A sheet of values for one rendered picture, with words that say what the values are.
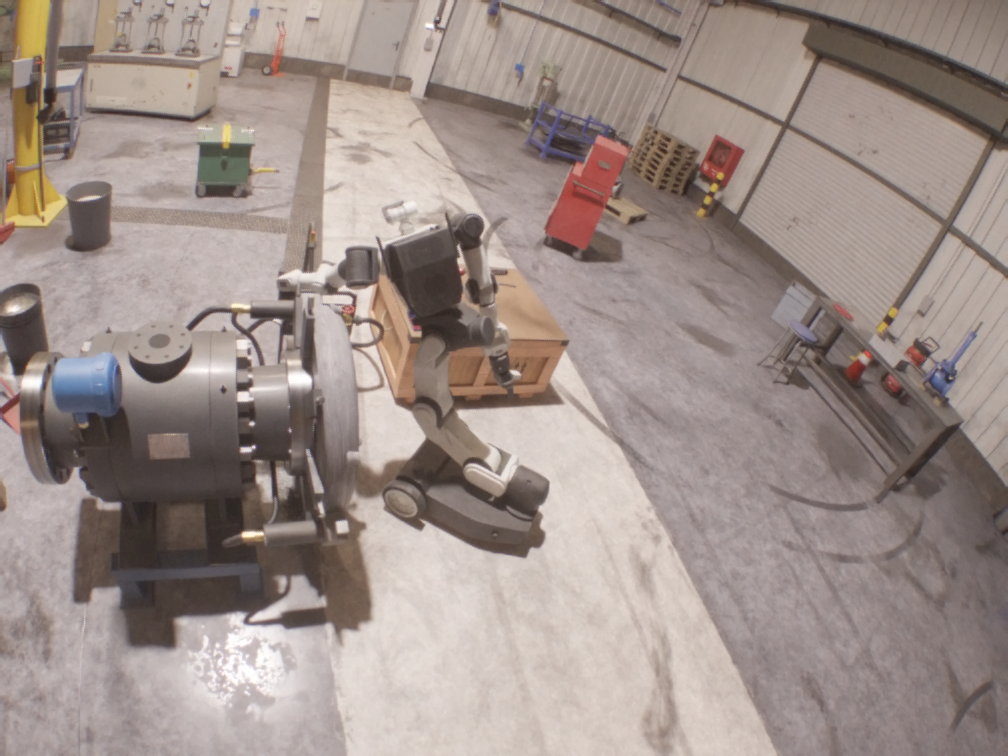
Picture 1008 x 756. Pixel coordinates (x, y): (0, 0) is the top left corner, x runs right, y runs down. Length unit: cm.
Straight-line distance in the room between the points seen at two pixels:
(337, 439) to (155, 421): 56
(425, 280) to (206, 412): 86
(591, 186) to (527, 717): 455
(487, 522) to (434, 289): 104
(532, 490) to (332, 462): 101
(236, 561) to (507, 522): 117
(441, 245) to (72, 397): 126
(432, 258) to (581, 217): 366
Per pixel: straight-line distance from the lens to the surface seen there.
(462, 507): 230
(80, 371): 148
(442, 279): 184
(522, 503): 232
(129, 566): 198
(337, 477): 161
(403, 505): 235
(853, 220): 982
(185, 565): 196
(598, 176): 524
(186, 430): 161
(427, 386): 215
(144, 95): 769
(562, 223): 539
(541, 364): 312
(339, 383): 155
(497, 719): 212
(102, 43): 1268
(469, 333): 193
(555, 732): 219
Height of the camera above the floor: 195
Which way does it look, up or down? 36 degrees down
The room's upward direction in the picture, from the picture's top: 23 degrees clockwise
